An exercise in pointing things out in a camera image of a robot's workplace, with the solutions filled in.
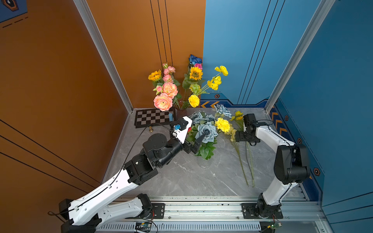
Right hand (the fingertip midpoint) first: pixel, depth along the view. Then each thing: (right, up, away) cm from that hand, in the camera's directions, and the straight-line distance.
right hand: (244, 138), depth 95 cm
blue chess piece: (-51, +14, +13) cm, 54 cm away
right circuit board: (+5, -39, -26) cm, 47 cm away
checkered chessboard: (-71, +14, +15) cm, 74 cm away
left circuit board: (-58, -41, -24) cm, 75 cm away
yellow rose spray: (-7, +4, +2) cm, 8 cm away
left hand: (-34, +10, -38) cm, 52 cm away
